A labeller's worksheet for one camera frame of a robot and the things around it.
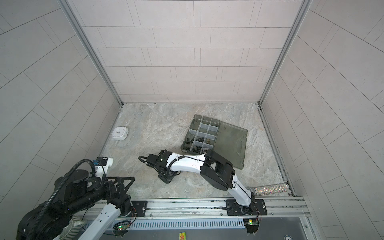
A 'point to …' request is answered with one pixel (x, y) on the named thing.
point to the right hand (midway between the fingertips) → (169, 179)
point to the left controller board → (121, 228)
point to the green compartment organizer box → (206, 134)
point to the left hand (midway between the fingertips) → (131, 179)
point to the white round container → (120, 133)
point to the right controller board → (251, 224)
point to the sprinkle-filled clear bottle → (260, 190)
